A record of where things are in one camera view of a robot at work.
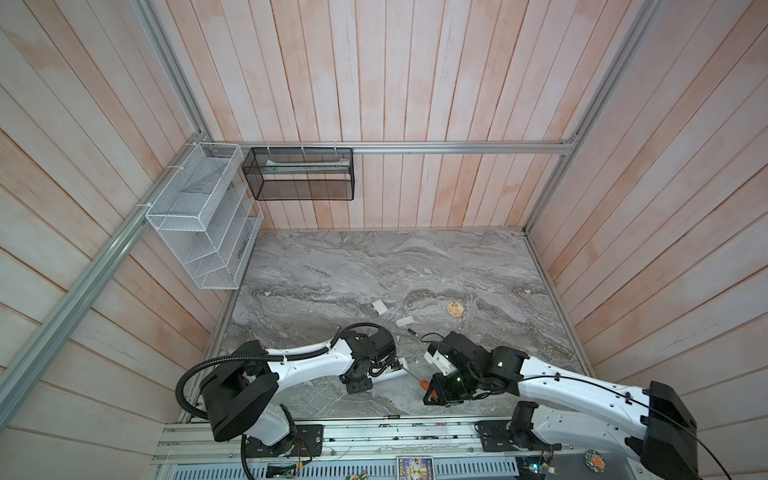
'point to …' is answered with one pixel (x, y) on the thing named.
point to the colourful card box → (415, 468)
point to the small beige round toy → (455, 309)
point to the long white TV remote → (392, 372)
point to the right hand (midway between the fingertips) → (426, 401)
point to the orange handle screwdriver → (424, 383)
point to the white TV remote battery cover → (404, 322)
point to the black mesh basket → (300, 173)
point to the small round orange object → (595, 461)
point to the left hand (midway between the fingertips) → (353, 380)
